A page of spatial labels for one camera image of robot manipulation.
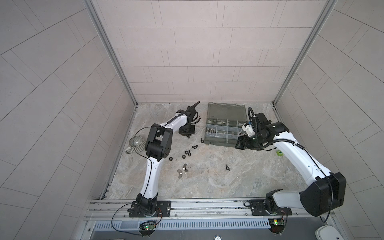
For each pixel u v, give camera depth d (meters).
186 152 0.91
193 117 0.87
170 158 0.87
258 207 0.71
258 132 0.59
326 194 0.38
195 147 0.93
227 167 0.84
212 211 0.71
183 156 0.89
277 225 0.68
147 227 0.64
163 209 0.71
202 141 0.95
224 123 1.06
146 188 0.60
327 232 0.64
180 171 0.82
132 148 0.85
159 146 0.57
